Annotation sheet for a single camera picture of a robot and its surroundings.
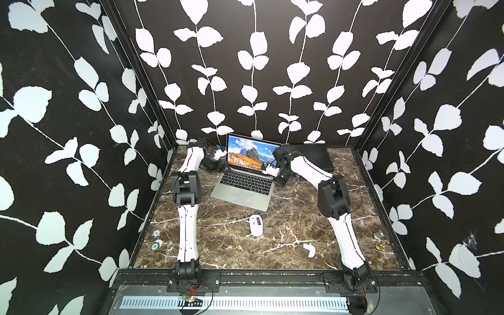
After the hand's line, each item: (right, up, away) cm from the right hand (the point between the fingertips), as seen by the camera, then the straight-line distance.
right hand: (276, 178), depth 103 cm
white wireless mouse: (-10, -20, -16) cm, 27 cm away
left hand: (-27, +6, +3) cm, 28 cm away
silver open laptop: (-18, -2, +1) cm, 18 cm away
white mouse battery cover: (+13, -29, -21) cm, 37 cm away
